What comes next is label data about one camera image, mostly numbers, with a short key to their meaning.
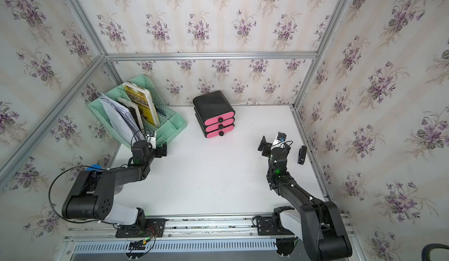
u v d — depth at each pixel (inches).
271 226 28.8
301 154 36.6
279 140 28.1
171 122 39.8
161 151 34.6
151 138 31.4
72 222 16.1
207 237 28.2
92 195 17.4
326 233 15.9
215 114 36.5
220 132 39.8
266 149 30.2
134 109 35.9
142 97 36.2
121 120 30.9
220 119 36.6
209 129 37.8
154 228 28.7
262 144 30.8
